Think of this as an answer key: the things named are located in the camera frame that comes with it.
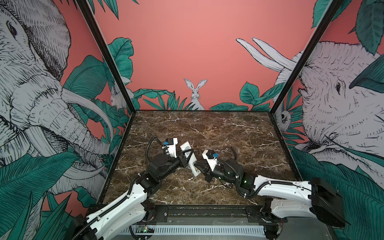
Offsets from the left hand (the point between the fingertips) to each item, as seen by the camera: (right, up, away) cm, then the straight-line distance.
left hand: (192, 149), depth 71 cm
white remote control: (0, -5, +2) cm, 5 cm away
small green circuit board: (-24, -38, -1) cm, 45 cm away
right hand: (+1, -7, -2) cm, 7 cm away
